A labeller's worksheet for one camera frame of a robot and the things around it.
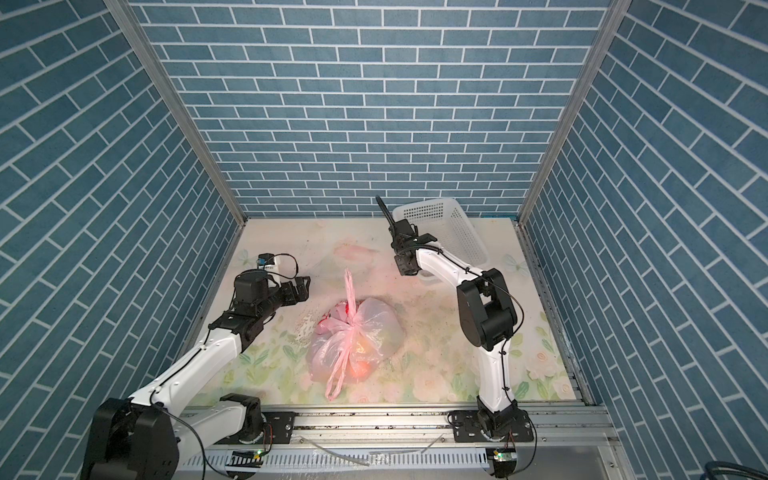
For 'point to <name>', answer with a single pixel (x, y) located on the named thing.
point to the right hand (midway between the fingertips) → (414, 263)
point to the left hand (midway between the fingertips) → (304, 280)
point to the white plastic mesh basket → (448, 222)
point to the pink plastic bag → (352, 337)
